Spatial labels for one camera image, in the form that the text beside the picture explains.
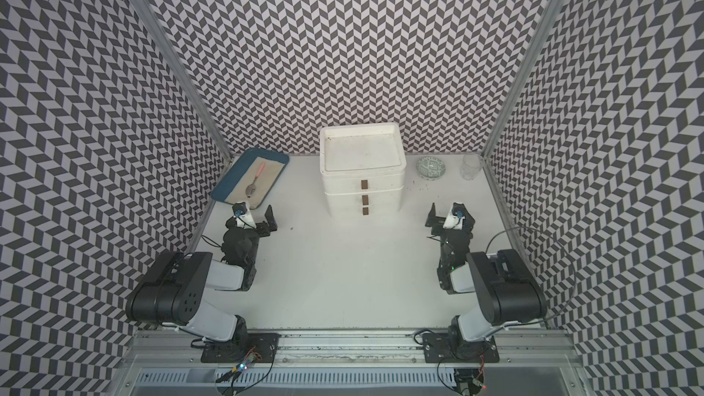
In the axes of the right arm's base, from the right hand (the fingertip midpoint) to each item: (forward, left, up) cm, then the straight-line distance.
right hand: (448, 209), depth 89 cm
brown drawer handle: (+3, +27, +2) cm, 28 cm away
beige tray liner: (+19, +71, -8) cm, 74 cm away
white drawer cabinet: (+7, +28, +14) cm, 31 cm away
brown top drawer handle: (+4, +27, +9) cm, 29 cm away
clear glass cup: (+25, -16, -7) cm, 31 cm away
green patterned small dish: (+26, 0, -8) cm, 27 cm away
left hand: (+1, +64, 0) cm, 64 cm away
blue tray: (+23, +82, -9) cm, 86 cm away
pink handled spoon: (+16, +72, -8) cm, 74 cm away
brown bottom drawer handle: (+3, +27, -5) cm, 28 cm away
